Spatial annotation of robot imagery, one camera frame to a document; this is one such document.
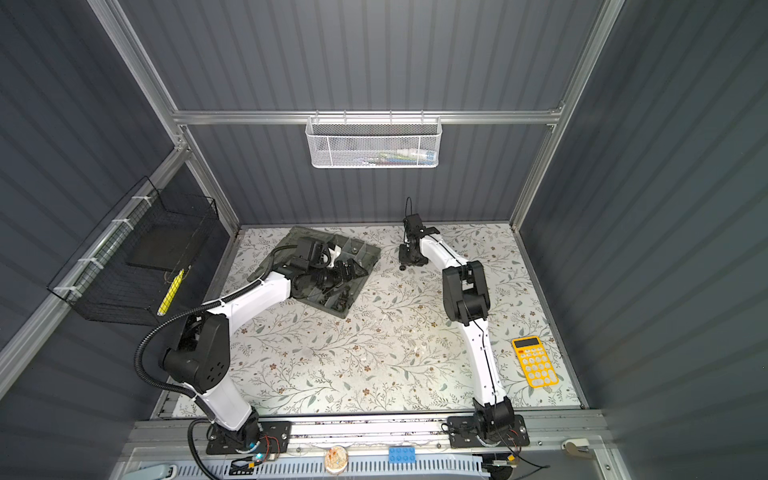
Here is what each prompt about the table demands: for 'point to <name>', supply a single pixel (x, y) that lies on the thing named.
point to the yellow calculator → (534, 362)
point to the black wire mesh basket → (125, 272)
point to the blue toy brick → (402, 455)
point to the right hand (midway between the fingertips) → (410, 260)
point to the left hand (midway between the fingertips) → (361, 278)
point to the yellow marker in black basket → (164, 306)
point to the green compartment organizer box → (337, 297)
